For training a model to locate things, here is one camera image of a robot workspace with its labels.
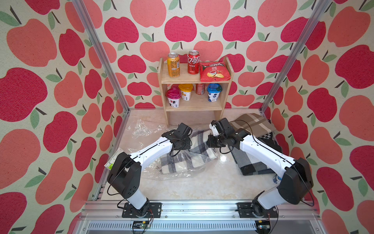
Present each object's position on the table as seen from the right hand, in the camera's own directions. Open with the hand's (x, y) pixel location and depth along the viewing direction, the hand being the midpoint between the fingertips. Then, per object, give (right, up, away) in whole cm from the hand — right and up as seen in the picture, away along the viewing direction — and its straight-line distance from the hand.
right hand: (207, 144), depth 83 cm
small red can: (-3, +36, +15) cm, 39 cm away
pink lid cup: (-20, +29, +3) cm, 36 cm away
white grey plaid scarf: (-6, -5, -4) cm, 9 cm away
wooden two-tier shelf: (-10, +29, +15) cm, 34 cm away
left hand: (-11, -2, +4) cm, 12 cm away
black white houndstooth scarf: (+44, +3, +17) cm, 48 cm away
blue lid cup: (+5, +33, +7) cm, 34 cm away
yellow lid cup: (-13, +34, +9) cm, 37 cm away
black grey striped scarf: (+25, -13, +3) cm, 28 cm away
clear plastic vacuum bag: (-44, +4, +21) cm, 49 cm away
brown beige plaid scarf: (+38, +11, +21) cm, 45 cm away
